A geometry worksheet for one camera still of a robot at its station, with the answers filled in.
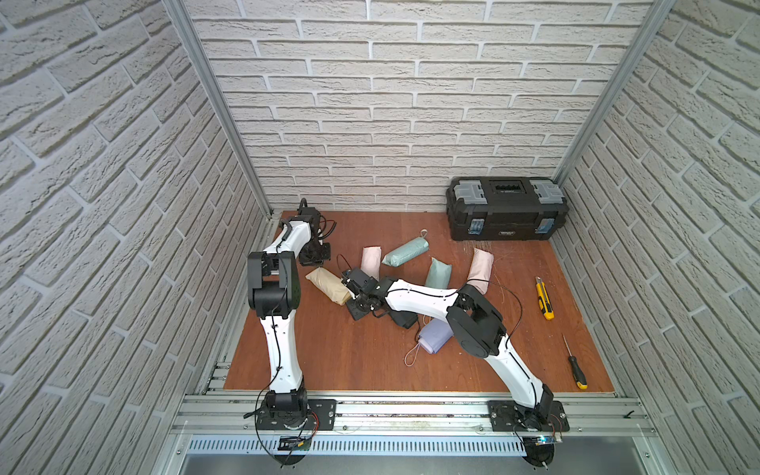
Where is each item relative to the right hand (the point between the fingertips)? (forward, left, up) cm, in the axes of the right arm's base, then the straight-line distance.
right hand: (358, 305), depth 94 cm
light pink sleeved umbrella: (+15, -5, +4) cm, 16 cm away
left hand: (+17, +11, +4) cm, 21 cm away
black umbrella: (-7, -14, +3) cm, 16 cm away
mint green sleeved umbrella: (+18, -18, +4) cm, 26 cm away
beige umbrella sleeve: (+5, +8, +4) cm, 10 cm away
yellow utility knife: (-3, -61, +1) cm, 61 cm away
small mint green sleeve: (+8, -28, +2) cm, 29 cm away
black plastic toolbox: (+28, -54, +14) cm, 62 cm away
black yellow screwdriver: (-26, -61, 0) cm, 67 cm away
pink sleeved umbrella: (+8, -42, +4) cm, 43 cm away
